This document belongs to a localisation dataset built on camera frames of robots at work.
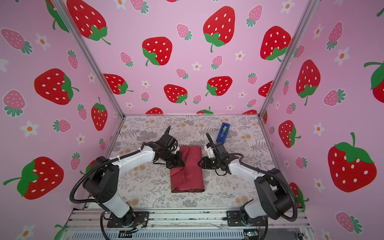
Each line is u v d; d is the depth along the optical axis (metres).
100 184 0.45
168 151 0.75
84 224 0.73
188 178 0.81
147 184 0.86
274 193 0.44
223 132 1.04
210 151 0.82
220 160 0.69
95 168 0.43
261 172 0.48
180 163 0.78
